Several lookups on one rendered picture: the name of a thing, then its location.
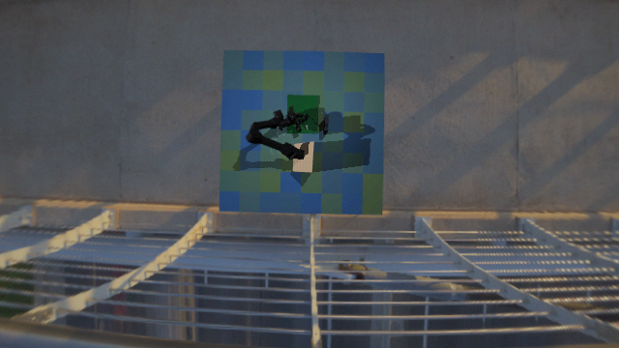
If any green circuit board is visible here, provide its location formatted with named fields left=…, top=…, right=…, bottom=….
left=286, top=95, right=318, bottom=133

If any black computer fan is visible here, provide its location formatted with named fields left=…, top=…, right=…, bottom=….
left=323, top=114, right=329, bottom=134

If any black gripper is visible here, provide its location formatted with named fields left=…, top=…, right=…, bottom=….
left=285, top=106, right=307, bottom=132

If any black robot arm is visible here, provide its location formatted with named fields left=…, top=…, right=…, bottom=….
left=246, top=109, right=305, bottom=160

